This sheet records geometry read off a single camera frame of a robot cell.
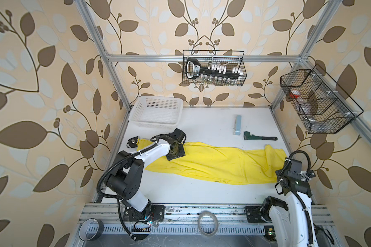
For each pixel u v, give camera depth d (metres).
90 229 0.71
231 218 0.74
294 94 0.81
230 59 0.91
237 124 1.07
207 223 0.72
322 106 0.73
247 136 1.02
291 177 0.57
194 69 0.85
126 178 0.45
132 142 0.97
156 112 1.18
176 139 0.71
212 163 0.92
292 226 0.46
